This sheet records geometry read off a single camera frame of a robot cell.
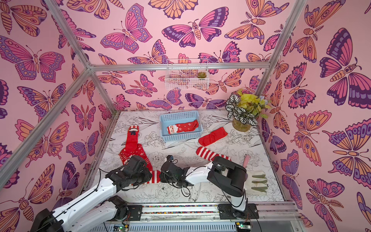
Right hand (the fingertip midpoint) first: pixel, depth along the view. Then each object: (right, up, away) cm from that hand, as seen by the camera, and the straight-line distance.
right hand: (159, 175), depth 85 cm
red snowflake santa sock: (+17, +28, +24) cm, 41 cm away
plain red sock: (+35, +21, +18) cm, 44 cm away
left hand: (-3, +1, -2) cm, 4 cm away
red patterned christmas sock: (-24, +10, +10) cm, 28 cm away
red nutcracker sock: (-23, +20, +18) cm, 35 cm away
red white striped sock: (+30, +10, +10) cm, 33 cm away
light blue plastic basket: (+1, +34, +26) cm, 43 cm away
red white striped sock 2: (-2, -2, 0) cm, 3 cm away
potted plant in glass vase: (+51, +39, 0) cm, 64 cm away
